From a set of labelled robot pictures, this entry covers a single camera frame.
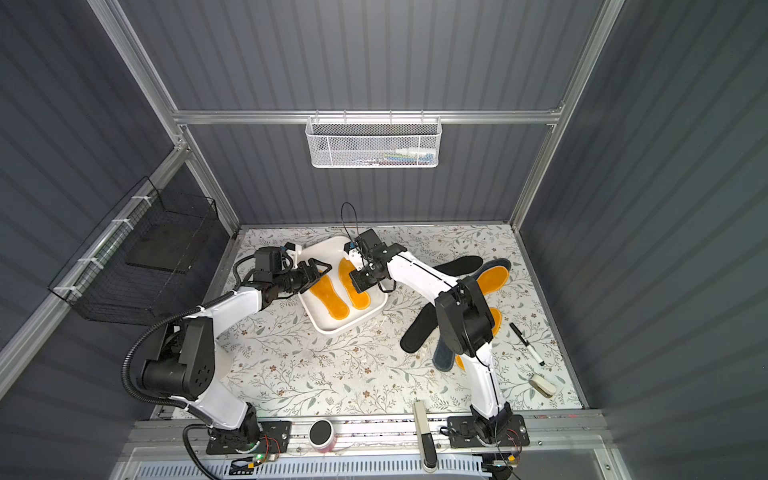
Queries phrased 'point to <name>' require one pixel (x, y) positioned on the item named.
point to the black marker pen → (527, 344)
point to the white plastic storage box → (315, 311)
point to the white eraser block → (543, 386)
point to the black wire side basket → (132, 268)
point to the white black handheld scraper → (427, 440)
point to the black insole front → (425, 323)
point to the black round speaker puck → (322, 435)
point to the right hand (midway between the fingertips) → (358, 281)
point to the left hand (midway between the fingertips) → (330, 273)
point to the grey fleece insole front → (443, 358)
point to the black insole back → (460, 265)
